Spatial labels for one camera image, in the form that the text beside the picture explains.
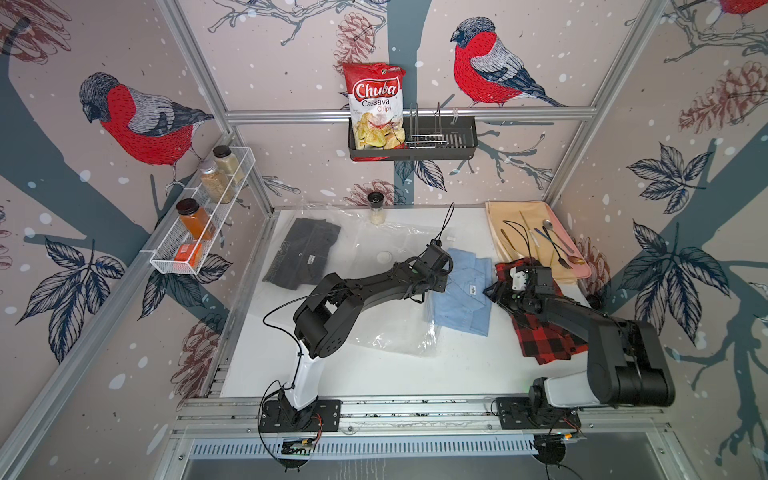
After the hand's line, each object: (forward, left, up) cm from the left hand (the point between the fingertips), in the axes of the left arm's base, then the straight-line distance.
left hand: (446, 272), depth 92 cm
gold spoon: (+19, -26, -7) cm, 34 cm away
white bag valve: (+11, +20, -7) cm, 24 cm away
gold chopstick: (+21, -35, -7) cm, 42 cm away
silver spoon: (+26, -44, -7) cm, 52 cm away
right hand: (-4, -14, -6) cm, 16 cm away
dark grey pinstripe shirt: (+10, +49, -6) cm, 51 cm away
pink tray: (+14, -48, -8) cm, 51 cm away
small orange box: (-11, +63, +26) cm, 69 cm away
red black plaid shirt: (-20, -25, -4) cm, 32 cm away
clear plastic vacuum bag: (-15, +13, -7) cm, 21 cm away
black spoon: (+9, -44, -8) cm, 45 cm away
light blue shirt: (-7, -6, -7) cm, 12 cm away
